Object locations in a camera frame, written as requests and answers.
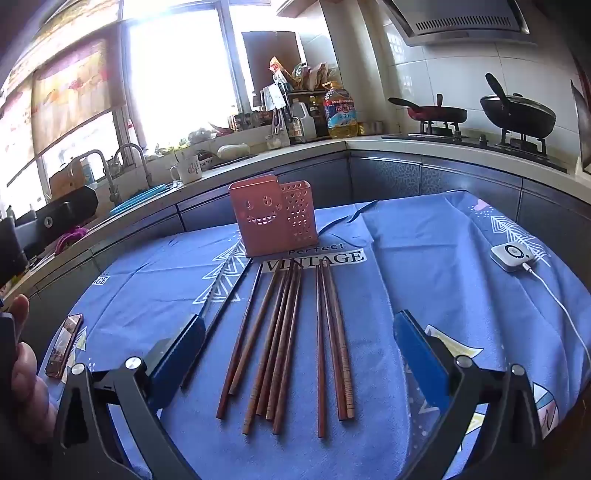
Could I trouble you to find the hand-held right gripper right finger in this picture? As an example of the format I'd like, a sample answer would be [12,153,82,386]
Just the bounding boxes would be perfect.
[392,310,543,480]

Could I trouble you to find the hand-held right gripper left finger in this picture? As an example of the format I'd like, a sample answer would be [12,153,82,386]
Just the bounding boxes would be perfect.
[52,314,207,480]

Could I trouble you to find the dark thin chopstick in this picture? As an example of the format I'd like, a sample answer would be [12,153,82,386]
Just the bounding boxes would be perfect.
[201,258,254,321]
[181,264,264,388]

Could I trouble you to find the bunch of wooden chopsticks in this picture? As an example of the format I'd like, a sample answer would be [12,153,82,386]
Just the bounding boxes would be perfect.
[216,258,356,438]

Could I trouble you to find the pink plastic utensil holder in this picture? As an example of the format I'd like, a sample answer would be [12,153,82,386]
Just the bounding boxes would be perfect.
[229,175,320,258]

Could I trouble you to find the person's left hand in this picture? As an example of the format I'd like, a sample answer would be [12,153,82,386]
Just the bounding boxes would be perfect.
[9,294,59,444]

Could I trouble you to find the wooden cutting board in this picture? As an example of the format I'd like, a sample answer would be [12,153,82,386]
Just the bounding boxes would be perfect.
[48,159,93,198]

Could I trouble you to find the pink cloth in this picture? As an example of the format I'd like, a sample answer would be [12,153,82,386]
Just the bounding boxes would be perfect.
[54,225,89,256]

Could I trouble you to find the square metal faucet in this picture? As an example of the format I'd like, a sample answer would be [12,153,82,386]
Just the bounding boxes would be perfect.
[68,148,122,205]

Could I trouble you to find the blue printed tablecloth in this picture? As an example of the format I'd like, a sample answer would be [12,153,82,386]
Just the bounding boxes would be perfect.
[69,189,591,480]

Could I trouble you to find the curved metal faucet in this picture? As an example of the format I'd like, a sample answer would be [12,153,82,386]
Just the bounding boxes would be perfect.
[113,143,154,186]

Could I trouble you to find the printed window blind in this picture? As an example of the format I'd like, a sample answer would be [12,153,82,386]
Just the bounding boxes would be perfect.
[0,36,117,163]

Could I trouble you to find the smartphone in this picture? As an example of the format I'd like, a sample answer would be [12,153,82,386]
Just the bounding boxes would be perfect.
[45,313,86,380]

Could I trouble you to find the white printed mug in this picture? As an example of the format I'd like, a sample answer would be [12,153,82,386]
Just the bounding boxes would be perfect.
[169,155,202,185]

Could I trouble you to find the kitchen counter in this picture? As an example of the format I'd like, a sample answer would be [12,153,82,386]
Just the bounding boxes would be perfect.
[0,134,591,333]

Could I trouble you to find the row of spice bottles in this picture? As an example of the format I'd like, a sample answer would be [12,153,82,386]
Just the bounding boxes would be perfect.
[229,110,273,133]

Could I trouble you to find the gas stove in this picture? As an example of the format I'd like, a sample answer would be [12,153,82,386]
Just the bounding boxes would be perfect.
[382,119,570,175]

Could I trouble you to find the red frying pan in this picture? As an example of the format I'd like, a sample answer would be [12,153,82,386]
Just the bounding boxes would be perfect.
[387,94,468,124]

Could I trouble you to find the cooking oil bottle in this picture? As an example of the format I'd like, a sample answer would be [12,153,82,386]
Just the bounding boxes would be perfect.
[322,82,360,140]

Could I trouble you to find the white plastic jug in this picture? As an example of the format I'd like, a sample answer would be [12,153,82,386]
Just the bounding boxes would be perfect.
[289,102,310,144]

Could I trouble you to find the black condiment rack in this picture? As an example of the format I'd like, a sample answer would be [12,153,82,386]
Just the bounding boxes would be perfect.
[262,85,329,145]

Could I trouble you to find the black wok with lid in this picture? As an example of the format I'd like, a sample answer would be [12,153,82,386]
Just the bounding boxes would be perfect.
[479,73,557,140]

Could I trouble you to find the brown cardboard sheet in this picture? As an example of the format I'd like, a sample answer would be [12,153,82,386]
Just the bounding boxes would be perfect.
[241,31,306,112]

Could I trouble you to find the pile of snack bags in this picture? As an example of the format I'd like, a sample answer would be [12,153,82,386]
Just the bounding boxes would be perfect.
[269,55,343,93]

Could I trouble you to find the range hood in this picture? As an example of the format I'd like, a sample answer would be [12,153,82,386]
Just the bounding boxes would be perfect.
[382,0,533,48]

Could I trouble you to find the white cable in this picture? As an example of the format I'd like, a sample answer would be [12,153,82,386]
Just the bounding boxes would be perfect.
[522,263,591,386]

